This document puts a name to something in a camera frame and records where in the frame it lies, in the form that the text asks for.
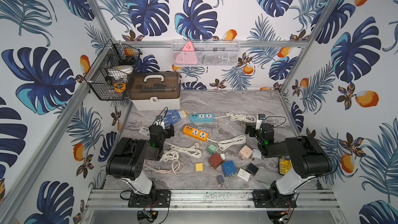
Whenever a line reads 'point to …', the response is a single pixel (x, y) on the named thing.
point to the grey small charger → (220, 179)
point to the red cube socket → (215, 160)
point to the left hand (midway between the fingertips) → (163, 122)
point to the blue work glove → (171, 116)
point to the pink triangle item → (187, 55)
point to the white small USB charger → (222, 155)
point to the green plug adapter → (211, 148)
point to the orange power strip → (200, 135)
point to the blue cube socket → (229, 168)
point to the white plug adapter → (243, 174)
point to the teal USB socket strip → (202, 118)
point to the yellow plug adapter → (199, 167)
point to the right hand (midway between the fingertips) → (256, 122)
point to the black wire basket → (109, 76)
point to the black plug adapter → (252, 169)
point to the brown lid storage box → (155, 90)
